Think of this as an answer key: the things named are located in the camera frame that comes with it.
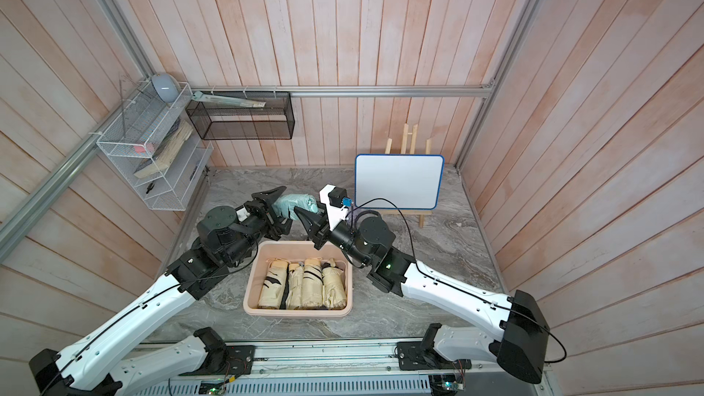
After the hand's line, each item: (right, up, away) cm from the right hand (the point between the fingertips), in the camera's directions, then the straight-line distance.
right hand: (299, 206), depth 61 cm
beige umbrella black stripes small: (+7, -25, +18) cm, 32 cm away
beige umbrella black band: (-11, -24, +19) cm, 33 cm away
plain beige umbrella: (-5, -26, +20) cm, 33 cm away
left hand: (-2, +2, +4) cm, 5 cm away
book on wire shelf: (-43, +13, +17) cm, 48 cm away
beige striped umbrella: (+1, -24, +18) cm, 30 cm away
